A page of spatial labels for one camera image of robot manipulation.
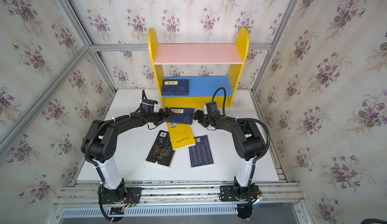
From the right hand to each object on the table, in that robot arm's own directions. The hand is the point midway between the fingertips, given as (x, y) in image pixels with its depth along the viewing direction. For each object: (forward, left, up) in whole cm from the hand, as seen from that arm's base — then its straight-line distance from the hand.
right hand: (193, 118), depth 96 cm
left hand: (+2, +15, +2) cm, 15 cm away
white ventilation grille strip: (-48, +46, -6) cm, 67 cm away
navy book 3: (+6, +8, -5) cm, 11 cm away
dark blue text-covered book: (-21, -4, -5) cm, 22 cm away
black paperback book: (-20, +19, -4) cm, 28 cm away
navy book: (+16, +12, +10) cm, 22 cm away
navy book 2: (+23, +11, +11) cm, 28 cm away
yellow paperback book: (-10, +7, -4) cm, 13 cm away
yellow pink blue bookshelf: (+38, -12, +13) cm, 42 cm away
